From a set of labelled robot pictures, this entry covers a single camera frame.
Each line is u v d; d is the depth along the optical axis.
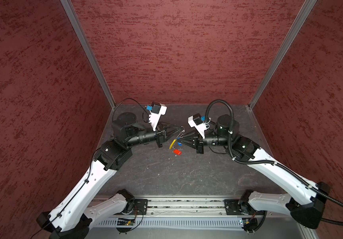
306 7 0.71
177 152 0.67
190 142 0.57
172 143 0.55
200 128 0.52
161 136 0.47
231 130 0.46
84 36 0.82
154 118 0.47
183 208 0.76
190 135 0.56
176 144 0.56
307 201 0.38
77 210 0.37
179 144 0.59
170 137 0.52
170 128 0.51
